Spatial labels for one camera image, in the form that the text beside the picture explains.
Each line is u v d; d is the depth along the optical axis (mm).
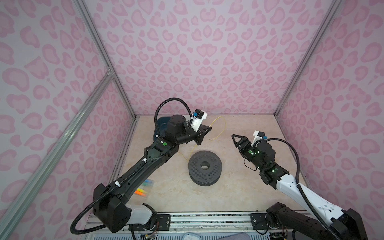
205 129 690
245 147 679
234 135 746
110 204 386
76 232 368
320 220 401
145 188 857
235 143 693
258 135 702
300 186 495
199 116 587
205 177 818
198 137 625
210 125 689
